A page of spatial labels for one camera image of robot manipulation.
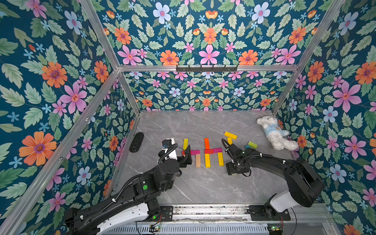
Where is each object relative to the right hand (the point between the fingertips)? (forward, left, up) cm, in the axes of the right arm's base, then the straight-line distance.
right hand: (235, 168), depth 88 cm
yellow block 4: (+21, +1, 0) cm, 21 cm away
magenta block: (+11, +26, 0) cm, 28 cm away
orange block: (+19, +17, -1) cm, 25 cm away
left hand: (-2, +28, +27) cm, 39 cm away
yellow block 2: (+6, +8, 0) cm, 10 cm away
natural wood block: (+4, +23, +1) cm, 23 cm away
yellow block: (+5, +17, 0) cm, 18 cm away
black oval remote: (+15, +65, +3) cm, 67 cm away
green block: (+17, -14, 0) cm, 22 cm away
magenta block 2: (+12, +11, +1) cm, 16 cm away
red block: (+12, +16, 0) cm, 20 cm away
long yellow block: (+17, +32, 0) cm, 36 cm away
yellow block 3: (+25, 0, 0) cm, 25 cm away
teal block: (+17, -11, -1) cm, 20 cm away
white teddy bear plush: (+21, -28, +7) cm, 36 cm away
